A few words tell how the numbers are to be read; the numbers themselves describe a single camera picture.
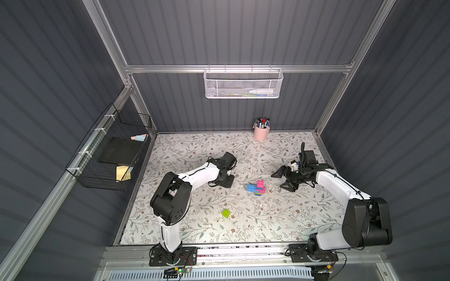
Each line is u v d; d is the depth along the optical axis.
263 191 0.88
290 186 0.79
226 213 0.84
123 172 0.61
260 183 0.84
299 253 0.74
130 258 0.76
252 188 0.89
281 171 0.79
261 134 1.14
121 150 0.73
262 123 1.08
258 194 0.91
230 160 0.76
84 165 0.62
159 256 0.73
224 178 0.79
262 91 0.89
